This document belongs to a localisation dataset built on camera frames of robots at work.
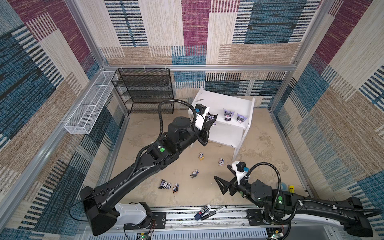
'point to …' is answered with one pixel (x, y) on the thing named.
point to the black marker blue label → (198, 216)
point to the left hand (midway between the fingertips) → (212, 117)
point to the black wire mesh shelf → (143, 89)
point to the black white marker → (222, 208)
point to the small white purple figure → (221, 162)
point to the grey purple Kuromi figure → (194, 173)
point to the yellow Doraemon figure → (201, 156)
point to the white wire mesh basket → (83, 119)
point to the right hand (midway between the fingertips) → (222, 174)
